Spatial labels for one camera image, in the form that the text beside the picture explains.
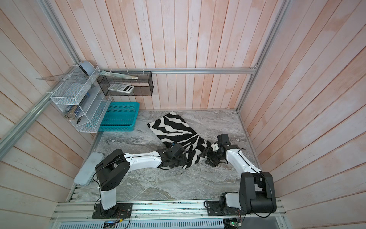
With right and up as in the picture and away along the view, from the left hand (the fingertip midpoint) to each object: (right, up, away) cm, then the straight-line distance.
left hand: (184, 163), depth 89 cm
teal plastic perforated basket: (-47, +31, +15) cm, 58 cm away
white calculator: (-44, +51, +9) cm, 68 cm away
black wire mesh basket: (-31, +54, +18) cm, 65 cm away
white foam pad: (-59, -4, -5) cm, 59 cm away
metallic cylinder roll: (-62, +30, -12) cm, 70 cm away
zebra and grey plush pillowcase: (-8, +21, +16) cm, 27 cm away
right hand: (+11, +5, -2) cm, 12 cm away
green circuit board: (+25, -25, -19) cm, 40 cm away
